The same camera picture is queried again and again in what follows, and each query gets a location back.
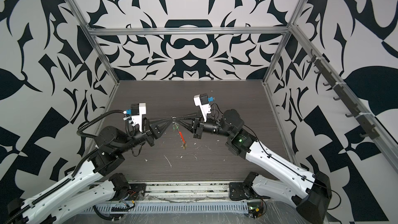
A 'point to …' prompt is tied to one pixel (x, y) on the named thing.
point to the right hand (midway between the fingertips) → (178, 123)
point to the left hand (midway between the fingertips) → (171, 118)
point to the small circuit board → (255, 209)
